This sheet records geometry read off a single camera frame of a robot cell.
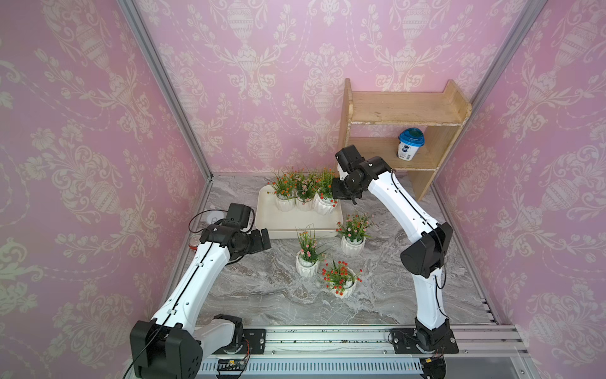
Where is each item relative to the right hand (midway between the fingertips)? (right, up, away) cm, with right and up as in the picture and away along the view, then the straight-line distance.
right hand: (336, 194), depth 85 cm
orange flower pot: (-5, +2, -6) cm, 8 cm away
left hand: (-27, -18, -5) cm, 33 cm away
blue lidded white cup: (+30, +21, +6) cm, 37 cm away
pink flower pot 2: (+6, -13, -2) cm, 15 cm away
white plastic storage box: (-21, -14, +20) cm, 32 cm away
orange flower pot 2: (-20, +2, +12) cm, 24 cm away
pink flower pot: (-11, +3, +10) cm, 15 cm away
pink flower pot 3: (-10, -20, -8) cm, 24 cm away
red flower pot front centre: (0, -27, -11) cm, 29 cm away
